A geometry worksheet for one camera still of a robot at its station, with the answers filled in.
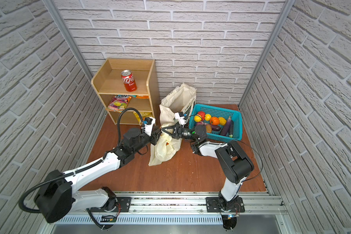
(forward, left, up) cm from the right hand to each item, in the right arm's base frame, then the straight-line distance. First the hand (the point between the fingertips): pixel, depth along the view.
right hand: (162, 131), depth 71 cm
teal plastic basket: (+28, -38, -20) cm, 51 cm away
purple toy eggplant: (+12, -41, -24) cm, 49 cm away
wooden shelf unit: (+37, +34, +4) cm, 51 cm away
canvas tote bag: (+37, -11, -15) cm, 41 cm away
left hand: (+6, +1, -4) cm, 7 cm away
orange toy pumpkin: (+21, -36, -22) cm, 47 cm away
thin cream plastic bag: (-6, -1, -6) cm, 9 cm away
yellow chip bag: (+32, +16, -23) cm, 43 cm away
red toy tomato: (+27, -28, -21) cm, 44 cm away
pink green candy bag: (+29, +29, -7) cm, 41 cm away
